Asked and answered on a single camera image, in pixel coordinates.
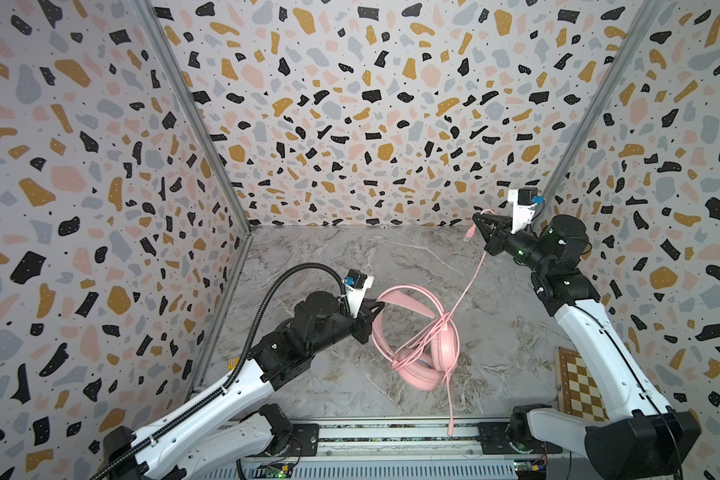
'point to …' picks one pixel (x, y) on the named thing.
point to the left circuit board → (276, 471)
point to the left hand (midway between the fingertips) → (384, 300)
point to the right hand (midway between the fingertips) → (473, 212)
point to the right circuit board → (526, 470)
